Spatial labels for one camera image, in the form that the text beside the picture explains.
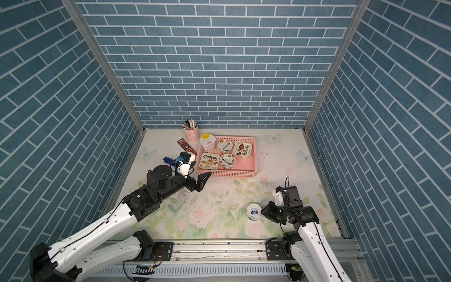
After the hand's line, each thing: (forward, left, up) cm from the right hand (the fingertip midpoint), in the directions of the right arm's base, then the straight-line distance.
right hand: (264, 212), depth 79 cm
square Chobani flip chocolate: (+37, +13, -1) cm, 40 cm away
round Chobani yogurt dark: (+38, +22, 0) cm, 44 cm away
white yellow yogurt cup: (+37, +32, +4) cm, 49 cm away
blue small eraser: (+27, +54, -4) cm, 61 cm away
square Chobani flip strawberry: (+27, +30, -1) cm, 41 cm away
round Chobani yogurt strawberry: (+28, +20, -1) cm, 34 cm away
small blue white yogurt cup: (0, +5, 0) cm, 5 cm away
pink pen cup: (+45, +44, -2) cm, 63 cm away
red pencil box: (+40, +48, -5) cm, 63 cm away
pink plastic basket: (+26, +10, -5) cm, 29 cm away
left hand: (+8, +25, +20) cm, 33 cm away
